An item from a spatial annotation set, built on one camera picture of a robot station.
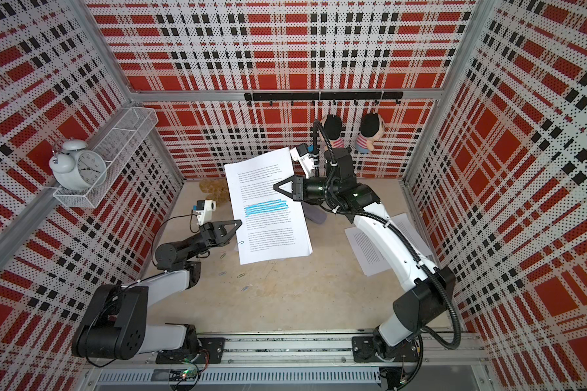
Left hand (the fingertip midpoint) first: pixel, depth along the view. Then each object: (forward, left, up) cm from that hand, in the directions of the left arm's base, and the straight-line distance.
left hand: (245, 224), depth 69 cm
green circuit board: (-34, +17, -28) cm, 47 cm away
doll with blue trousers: (+44, -43, +2) cm, 62 cm away
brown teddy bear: (+34, +23, -22) cm, 47 cm away
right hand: (+5, -11, +10) cm, 15 cm away
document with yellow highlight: (+2, -43, -30) cm, 52 cm away
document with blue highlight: (-1, -8, +1) cm, 8 cm away
